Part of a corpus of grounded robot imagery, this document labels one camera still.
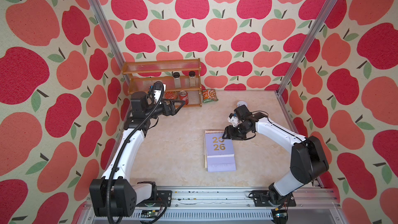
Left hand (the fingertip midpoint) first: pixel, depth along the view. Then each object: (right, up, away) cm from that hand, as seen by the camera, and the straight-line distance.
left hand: (180, 104), depth 72 cm
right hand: (+25, -20, +14) cm, 35 cm away
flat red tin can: (-12, +7, +41) cm, 43 cm away
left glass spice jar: (-5, +15, +26) cm, 31 cm away
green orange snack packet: (+17, +7, +43) cm, 47 cm away
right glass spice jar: (+5, +17, +26) cm, 31 cm away
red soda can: (-2, +6, +32) cm, 33 cm away
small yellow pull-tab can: (+39, +1, +35) cm, 52 cm away
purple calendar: (+27, -33, +8) cm, 43 cm away
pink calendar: (+19, -26, +12) cm, 34 cm away
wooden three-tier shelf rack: (-5, +20, +42) cm, 47 cm away
